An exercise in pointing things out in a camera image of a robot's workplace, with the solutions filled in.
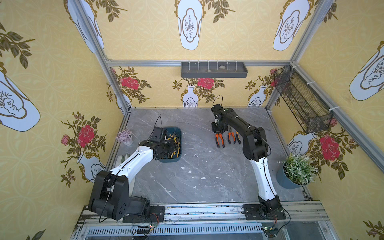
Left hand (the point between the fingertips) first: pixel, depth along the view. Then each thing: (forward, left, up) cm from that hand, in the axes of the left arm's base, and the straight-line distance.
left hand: (177, 147), depth 88 cm
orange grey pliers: (+11, -26, -6) cm, 29 cm away
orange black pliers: (+14, -35, -7) cm, 39 cm away
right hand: (+16, -26, -6) cm, 31 cm away
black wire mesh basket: (+10, -76, +19) cm, 78 cm away
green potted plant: (-19, -59, +8) cm, 63 cm away
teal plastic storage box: (+14, +3, -6) cm, 15 cm away
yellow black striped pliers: (0, +2, -6) cm, 6 cm away
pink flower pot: (+8, +32, 0) cm, 33 cm away
